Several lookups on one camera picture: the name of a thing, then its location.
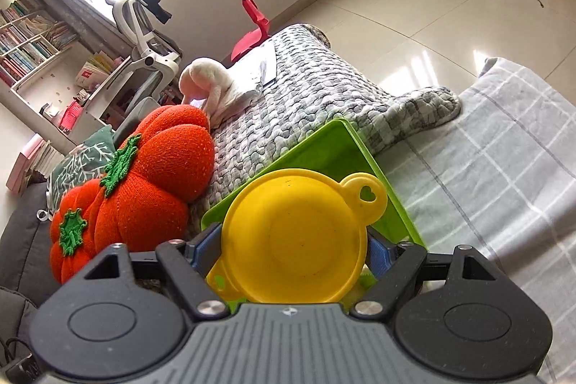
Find stack of books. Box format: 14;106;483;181
6;134;63;194

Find yellow toy pot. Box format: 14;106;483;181
207;168;388;304

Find white office chair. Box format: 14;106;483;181
102;0;183;130

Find large orange pumpkin cushion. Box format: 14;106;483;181
92;104;215;252

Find teal leaf pattern pillow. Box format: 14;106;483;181
47;125;115;214

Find dark grey sofa backrest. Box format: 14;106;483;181
0;180;64;384

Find grey grid blanket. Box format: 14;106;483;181
377;58;575;383

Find checkered grey sofa cover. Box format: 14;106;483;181
183;24;462;239

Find papers on sofa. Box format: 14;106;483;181
229;40;277;94

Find small orange pumpkin cushion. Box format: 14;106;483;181
50;179;100;285

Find red plastic stool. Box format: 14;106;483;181
230;0;269;63

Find white desk with bookshelf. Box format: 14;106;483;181
1;0;144;153

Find pink plush toy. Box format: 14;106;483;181
179;58;263;130

